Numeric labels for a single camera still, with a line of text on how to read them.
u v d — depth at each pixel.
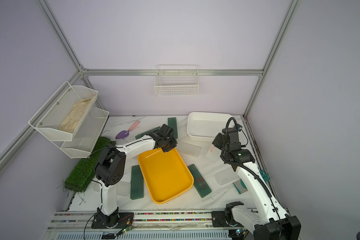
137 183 0.84
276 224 0.38
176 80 0.95
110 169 0.51
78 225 0.73
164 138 0.77
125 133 1.09
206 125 1.02
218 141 0.69
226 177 0.90
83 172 0.84
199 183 0.84
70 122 0.76
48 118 0.69
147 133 1.06
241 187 0.84
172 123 1.16
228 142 0.57
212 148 0.78
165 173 0.88
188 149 1.00
